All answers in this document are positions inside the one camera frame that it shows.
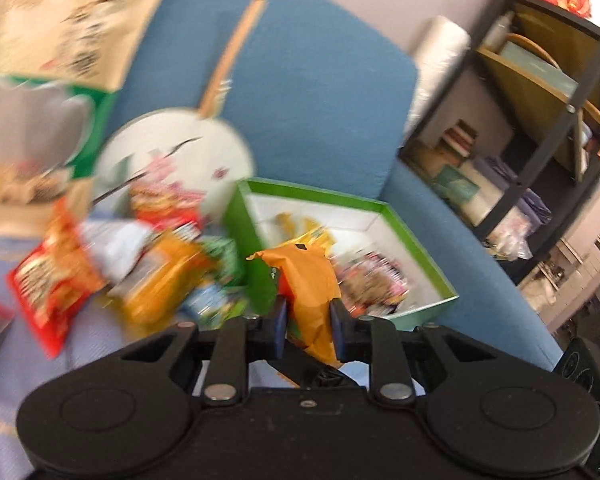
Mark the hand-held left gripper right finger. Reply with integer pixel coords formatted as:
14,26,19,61
330,299,485,408

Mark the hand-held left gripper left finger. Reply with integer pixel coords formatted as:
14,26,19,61
120,299,288,408

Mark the orange snack packet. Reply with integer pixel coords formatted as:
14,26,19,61
246,244,344,367

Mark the green cardboard box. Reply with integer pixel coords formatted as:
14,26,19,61
223,178,460,332

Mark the pile of mixed snack packets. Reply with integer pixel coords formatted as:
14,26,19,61
0,185,412,376

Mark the red checker-edged snack packet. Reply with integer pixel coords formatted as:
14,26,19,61
129,184,203,233

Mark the round flower-painted hand fan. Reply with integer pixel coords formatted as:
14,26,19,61
92,0,269,223

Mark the blue sofa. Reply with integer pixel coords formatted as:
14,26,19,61
0,0,567,480

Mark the white plastic roll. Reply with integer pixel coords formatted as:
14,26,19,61
405,15,472,137

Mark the black metal shelf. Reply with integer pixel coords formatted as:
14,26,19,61
397,0,600,287

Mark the kraft paper grain pouch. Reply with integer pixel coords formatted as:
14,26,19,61
0,0,181,239

